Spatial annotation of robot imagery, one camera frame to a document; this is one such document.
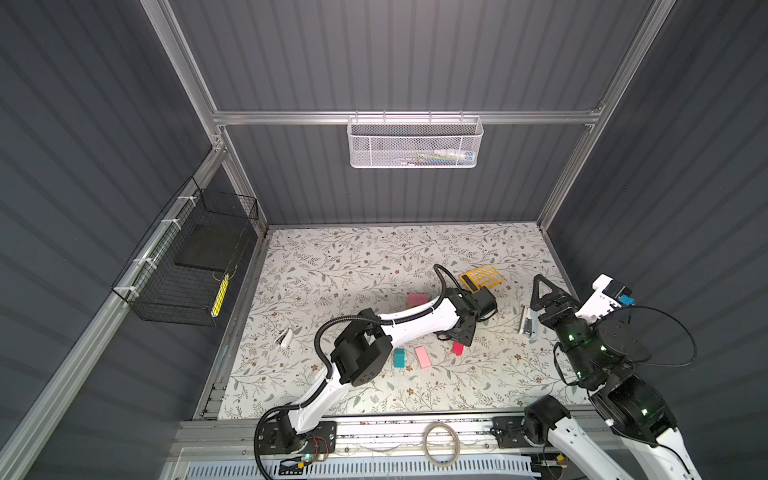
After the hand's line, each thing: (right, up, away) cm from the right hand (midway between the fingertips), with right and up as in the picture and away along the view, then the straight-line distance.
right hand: (549, 286), depth 61 cm
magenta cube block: (-13, -22, +27) cm, 37 cm away
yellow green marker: (-72, -3, +7) cm, 73 cm away
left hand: (-13, -17, +26) cm, 34 cm away
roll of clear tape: (-17, -39, +11) cm, 44 cm away
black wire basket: (-85, +2, +11) cm, 86 cm away
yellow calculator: (0, -1, +44) cm, 44 cm away
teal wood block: (-30, -24, +25) cm, 46 cm away
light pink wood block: (-24, -23, +25) cm, 42 cm away
